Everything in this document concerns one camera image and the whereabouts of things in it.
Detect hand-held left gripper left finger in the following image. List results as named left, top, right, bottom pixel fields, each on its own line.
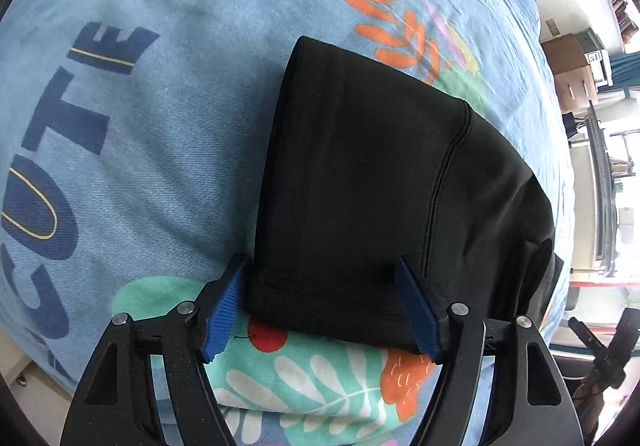
left=60, top=253, right=251, bottom=446

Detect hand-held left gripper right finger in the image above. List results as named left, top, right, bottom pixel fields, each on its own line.
left=392, top=256, right=586, bottom=446

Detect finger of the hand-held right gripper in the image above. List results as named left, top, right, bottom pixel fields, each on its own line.
left=568, top=317, right=612, bottom=364

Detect black pants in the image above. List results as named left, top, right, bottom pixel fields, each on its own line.
left=245, top=36, right=566, bottom=357

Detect person's right forearm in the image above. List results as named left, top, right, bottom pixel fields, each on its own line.
left=572, top=373, right=608, bottom=446

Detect grey desk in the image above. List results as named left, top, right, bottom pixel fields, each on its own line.
left=570, top=100, right=623, bottom=271

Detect black tote bag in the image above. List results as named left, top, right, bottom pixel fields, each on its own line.
left=562, top=113, right=587, bottom=137

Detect blue printed bed sheet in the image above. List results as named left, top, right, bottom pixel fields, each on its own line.
left=0, top=0, right=576, bottom=446

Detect tall wooden drawer cabinet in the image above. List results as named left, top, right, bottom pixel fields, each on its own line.
left=540, top=33, right=601, bottom=113

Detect teal curtain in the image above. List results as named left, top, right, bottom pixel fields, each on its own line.
left=600, top=50, right=640, bottom=87

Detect white printer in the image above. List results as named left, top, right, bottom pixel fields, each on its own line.
left=575, top=30, right=614, bottom=86

